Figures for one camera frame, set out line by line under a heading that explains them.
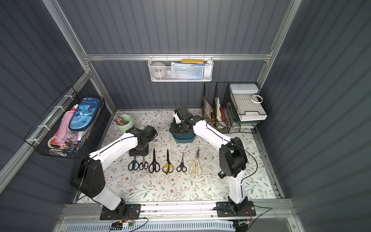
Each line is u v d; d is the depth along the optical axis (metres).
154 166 0.89
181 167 0.89
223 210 0.73
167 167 0.88
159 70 0.84
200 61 0.89
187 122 0.65
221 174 0.84
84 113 0.70
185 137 0.99
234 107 0.99
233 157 0.51
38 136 0.60
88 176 0.47
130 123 0.94
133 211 0.74
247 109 0.93
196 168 0.89
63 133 0.67
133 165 0.91
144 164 0.91
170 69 0.87
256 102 0.98
